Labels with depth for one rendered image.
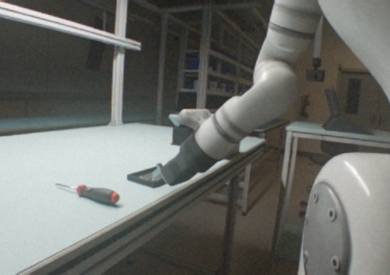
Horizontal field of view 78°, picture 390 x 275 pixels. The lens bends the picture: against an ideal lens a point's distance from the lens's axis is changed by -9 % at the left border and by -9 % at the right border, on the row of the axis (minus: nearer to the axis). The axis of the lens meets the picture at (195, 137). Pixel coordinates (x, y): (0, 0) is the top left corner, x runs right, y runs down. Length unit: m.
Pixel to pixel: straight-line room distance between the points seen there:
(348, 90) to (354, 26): 6.45
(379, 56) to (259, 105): 0.24
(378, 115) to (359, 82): 0.84
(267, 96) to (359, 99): 6.29
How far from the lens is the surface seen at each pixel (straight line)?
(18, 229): 0.45
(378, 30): 0.21
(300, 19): 0.40
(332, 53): 6.67
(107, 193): 0.50
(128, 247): 0.50
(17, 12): 1.27
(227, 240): 1.57
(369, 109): 6.70
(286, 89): 0.40
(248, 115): 0.43
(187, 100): 3.09
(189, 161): 0.50
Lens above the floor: 1.20
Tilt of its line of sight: 9 degrees down
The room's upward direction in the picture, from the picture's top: 4 degrees clockwise
